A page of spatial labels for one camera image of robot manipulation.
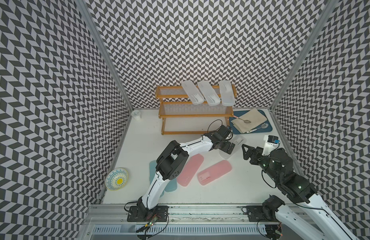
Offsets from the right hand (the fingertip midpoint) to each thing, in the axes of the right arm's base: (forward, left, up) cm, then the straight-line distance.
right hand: (249, 149), depth 72 cm
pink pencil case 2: (-5, +18, -20) cm, 27 cm away
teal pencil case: (-10, +39, -22) cm, 46 cm away
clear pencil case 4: (+33, +7, +8) cm, 35 cm away
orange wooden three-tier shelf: (+28, +38, +5) cm, 48 cm away
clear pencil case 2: (+30, +26, +9) cm, 40 cm away
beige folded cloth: (+39, -20, -20) cm, 48 cm away
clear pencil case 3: (+29, +16, +8) cm, 34 cm away
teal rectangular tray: (+29, -3, -25) cm, 39 cm away
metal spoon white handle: (+29, -23, -19) cm, 41 cm away
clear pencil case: (+16, -3, -19) cm, 25 cm away
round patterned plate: (-7, +70, -19) cm, 73 cm away
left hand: (+12, +6, -17) cm, 22 cm away
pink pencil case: (0, +29, -22) cm, 36 cm away
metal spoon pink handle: (+34, -12, -20) cm, 41 cm away
